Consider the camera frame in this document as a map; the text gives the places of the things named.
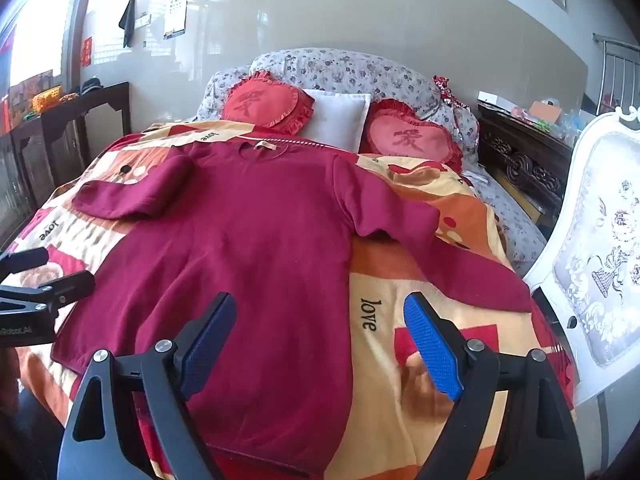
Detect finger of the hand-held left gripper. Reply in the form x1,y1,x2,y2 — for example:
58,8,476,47
0,247,50,277
0,270,96,312

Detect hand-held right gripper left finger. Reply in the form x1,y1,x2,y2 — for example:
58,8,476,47
57,291,237,480

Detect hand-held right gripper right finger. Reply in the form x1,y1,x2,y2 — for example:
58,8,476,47
402,291,586,480

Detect maroon sweater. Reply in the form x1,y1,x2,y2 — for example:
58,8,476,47
50,139,534,478

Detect orange yellow printed blanket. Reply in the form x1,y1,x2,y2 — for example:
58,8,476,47
0,119,577,480

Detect dark wooden cabinet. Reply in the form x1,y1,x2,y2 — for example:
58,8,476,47
0,81,132,253

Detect colourful toy boxes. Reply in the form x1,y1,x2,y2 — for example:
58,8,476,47
7,70,64,122

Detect white ornate chair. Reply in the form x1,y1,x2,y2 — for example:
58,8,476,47
522,107,640,411

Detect dark carved wooden nightstand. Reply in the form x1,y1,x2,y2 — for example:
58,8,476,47
474,102,577,228

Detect red heart pillow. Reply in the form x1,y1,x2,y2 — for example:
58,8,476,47
360,98,465,171
222,70,316,135

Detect window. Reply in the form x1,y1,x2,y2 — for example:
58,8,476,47
0,0,87,111

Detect white pillow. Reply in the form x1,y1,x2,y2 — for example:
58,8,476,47
299,88,373,153

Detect dark hanging cloth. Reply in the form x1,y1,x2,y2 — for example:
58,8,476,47
118,0,137,49

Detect white flat box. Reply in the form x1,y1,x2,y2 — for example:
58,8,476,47
477,90,517,107

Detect orange card box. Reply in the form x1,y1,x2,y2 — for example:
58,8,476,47
529,100,564,124

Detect eye chart poster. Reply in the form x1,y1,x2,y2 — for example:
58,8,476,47
163,0,192,40

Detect grey metal rack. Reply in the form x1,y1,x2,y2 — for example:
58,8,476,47
592,33,640,117

